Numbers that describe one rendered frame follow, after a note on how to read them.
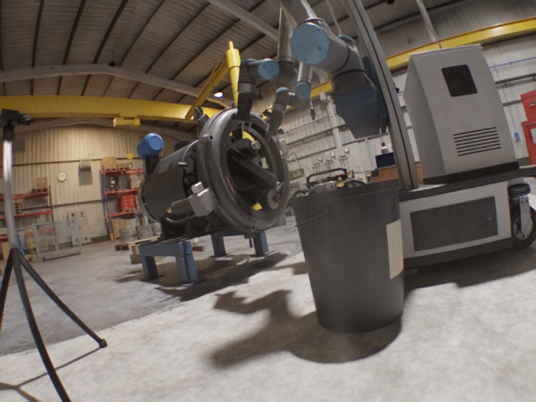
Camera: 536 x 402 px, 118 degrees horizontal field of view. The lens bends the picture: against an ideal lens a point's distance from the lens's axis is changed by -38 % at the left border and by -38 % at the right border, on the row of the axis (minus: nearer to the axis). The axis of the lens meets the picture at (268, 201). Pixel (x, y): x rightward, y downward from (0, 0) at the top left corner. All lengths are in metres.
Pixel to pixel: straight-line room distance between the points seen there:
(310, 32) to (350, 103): 0.30
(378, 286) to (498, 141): 0.75
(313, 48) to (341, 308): 0.80
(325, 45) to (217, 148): 0.71
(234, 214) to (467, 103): 1.17
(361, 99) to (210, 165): 0.74
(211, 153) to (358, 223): 0.87
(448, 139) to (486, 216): 0.31
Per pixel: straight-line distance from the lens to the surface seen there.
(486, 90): 1.17
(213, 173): 1.26
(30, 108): 12.91
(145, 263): 1.91
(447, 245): 0.98
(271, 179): 1.56
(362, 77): 1.06
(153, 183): 1.87
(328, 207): 0.59
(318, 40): 0.94
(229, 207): 1.29
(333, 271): 0.63
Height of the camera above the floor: 0.36
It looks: 1 degrees up
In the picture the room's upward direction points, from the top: 10 degrees counter-clockwise
